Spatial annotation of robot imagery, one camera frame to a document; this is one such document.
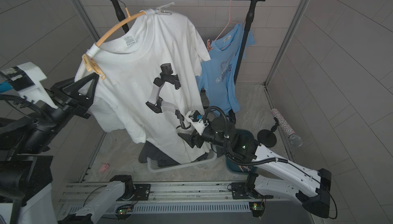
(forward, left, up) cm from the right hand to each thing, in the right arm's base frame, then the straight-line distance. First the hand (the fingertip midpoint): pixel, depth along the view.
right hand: (184, 128), depth 61 cm
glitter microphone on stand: (+5, -42, -25) cm, 50 cm away
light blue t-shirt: (+30, -17, 0) cm, 35 cm away
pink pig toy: (-5, +44, -26) cm, 52 cm away
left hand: (-1, +17, +31) cm, 35 cm away
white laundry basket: (-6, +18, -21) cm, 28 cm away
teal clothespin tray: (-9, -26, -29) cm, 40 cm away
